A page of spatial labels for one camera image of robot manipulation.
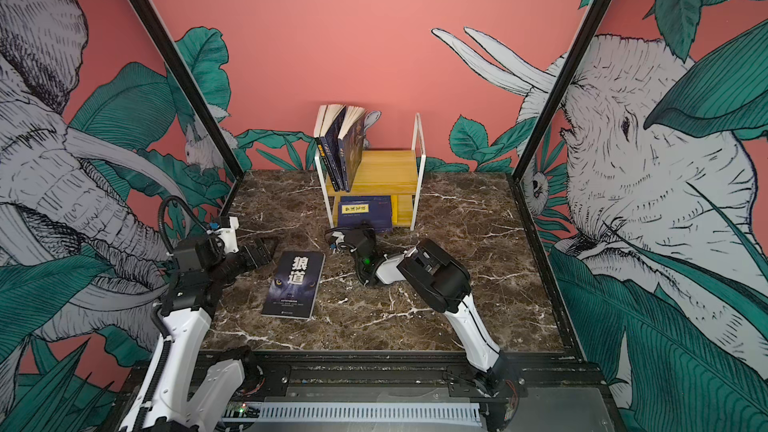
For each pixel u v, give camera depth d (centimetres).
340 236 90
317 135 73
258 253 69
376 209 103
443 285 55
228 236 68
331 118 78
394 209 104
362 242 76
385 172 95
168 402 41
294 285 90
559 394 74
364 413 70
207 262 59
